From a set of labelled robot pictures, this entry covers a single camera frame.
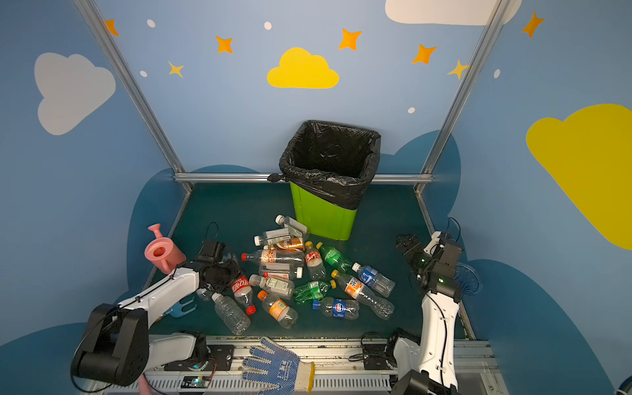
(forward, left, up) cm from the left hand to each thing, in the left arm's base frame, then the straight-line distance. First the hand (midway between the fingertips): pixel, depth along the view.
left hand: (246, 274), depth 89 cm
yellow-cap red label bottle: (+6, -25, -2) cm, 26 cm away
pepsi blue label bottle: (-12, -36, +2) cm, 38 cm away
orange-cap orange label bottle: (-13, -14, +1) cm, 19 cm away
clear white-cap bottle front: (-17, -1, +2) cm, 17 cm away
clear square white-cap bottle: (+21, -18, +1) cm, 27 cm away
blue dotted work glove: (-29, -17, -2) cm, 34 cm away
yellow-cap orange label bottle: (-6, -39, +2) cm, 40 cm away
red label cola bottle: (-7, 0, 0) cm, 7 cm away
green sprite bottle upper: (+7, -32, +1) cm, 33 cm away
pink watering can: (+4, +28, +9) cm, 30 cm away
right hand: (+5, -56, +17) cm, 58 cm away
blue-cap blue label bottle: (-2, -47, +2) cm, 47 cm away
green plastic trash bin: (+15, -28, +16) cm, 35 cm away
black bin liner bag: (+44, -31, +18) cm, 57 cm away
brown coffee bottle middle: (+12, -17, +1) cm, 21 cm away
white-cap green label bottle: (-5, -12, +2) cm, 13 cm away
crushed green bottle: (-6, -24, -1) cm, 25 cm away
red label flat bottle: (0, -13, +3) cm, 14 cm away
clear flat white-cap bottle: (+16, -8, +1) cm, 18 cm away
